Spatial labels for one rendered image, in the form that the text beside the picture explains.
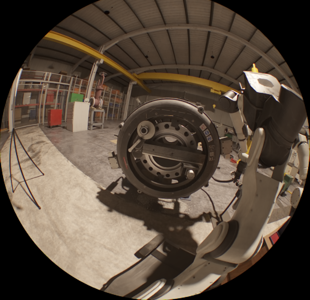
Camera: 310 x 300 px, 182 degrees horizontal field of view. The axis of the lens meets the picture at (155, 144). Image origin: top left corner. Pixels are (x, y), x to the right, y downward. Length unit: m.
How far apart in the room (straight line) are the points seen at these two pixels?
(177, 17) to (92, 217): 9.17
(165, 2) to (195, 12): 1.83
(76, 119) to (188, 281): 4.31
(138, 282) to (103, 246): 0.38
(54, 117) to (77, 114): 1.75
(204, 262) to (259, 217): 0.22
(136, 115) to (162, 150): 0.26
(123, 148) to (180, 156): 0.37
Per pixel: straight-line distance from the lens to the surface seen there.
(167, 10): 8.29
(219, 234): 0.34
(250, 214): 0.34
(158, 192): 0.77
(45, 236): 1.08
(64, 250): 0.96
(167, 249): 0.62
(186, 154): 0.58
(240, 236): 0.34
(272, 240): 0.75
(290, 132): 0.35
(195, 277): 0.45
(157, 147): 0.58
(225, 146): 0.71
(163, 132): 0.70
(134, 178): 0.74
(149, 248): 0.67
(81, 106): 4.23
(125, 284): 0.67
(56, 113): 5.55
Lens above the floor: 0.83
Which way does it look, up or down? 16 degrees down
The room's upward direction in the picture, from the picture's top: 11 degrees clockwise
